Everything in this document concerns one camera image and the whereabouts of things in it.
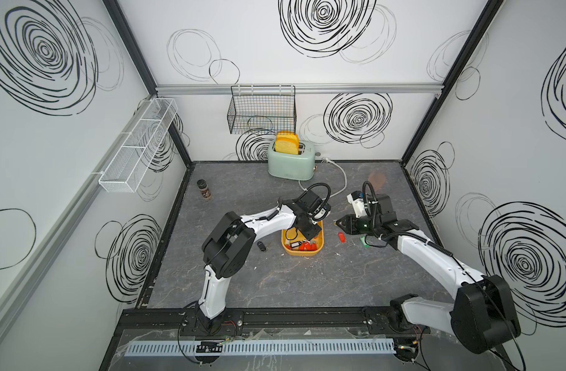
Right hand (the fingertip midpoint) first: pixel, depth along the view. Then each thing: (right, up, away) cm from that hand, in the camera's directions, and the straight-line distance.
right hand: (340, 222), depth 84 cm
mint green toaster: (-17, +22, +22) cm, 36 cm away
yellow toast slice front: (-20, +32, +16) cm, 40 cm away
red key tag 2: (-12, -11, +7) cm, 18 cm away
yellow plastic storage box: (-18, -3, -4) cm, 18 cm away
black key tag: (-30, -11, +8) cm, 33 cm away
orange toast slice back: (-20, +37, +18) cm, 46 cm away
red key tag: (+3, -8, +10) cm, 13 cm away
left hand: (-9, -4, +8) cm, 13 cm away
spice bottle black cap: (-56, +13, +16) cm, 60 cm away
